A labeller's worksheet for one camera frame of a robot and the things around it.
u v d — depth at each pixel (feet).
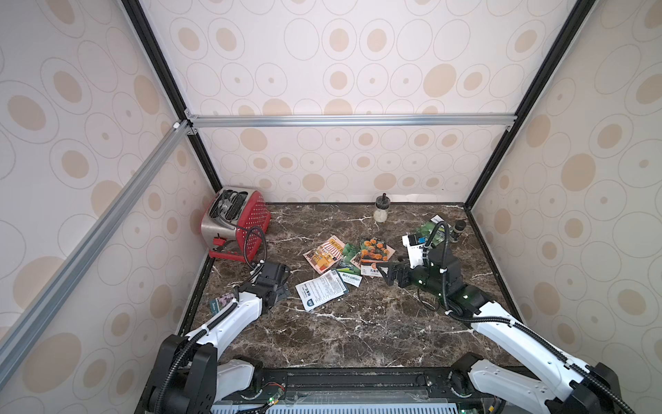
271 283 2.21
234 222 2.94
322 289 3.02
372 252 3.37
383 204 3.49
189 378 1.32
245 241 3.03
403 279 2.21
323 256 3.36
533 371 1.51
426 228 3.68
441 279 1.85
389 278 2.25
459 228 3.29
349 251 3.38
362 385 2.45
